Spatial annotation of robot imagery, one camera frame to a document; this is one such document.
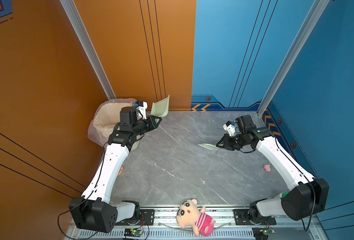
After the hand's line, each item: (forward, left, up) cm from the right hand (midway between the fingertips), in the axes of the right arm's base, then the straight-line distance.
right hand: (216, 145), depth 78 cm
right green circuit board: (-36, -19, -22) cm, 46 cm away
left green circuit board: (-36, +40, -19) cm, 57 cm away
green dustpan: (+17, +30, +11) cm, 36 cm away
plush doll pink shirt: (-30, +15, -11) cm, 35 cm away
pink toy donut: (-6, +55, -17) cm, 57 cm away
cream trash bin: (+16, +61, +7) cm, 63 cm away
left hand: (+8, +28, +13) cm, 32 cm away
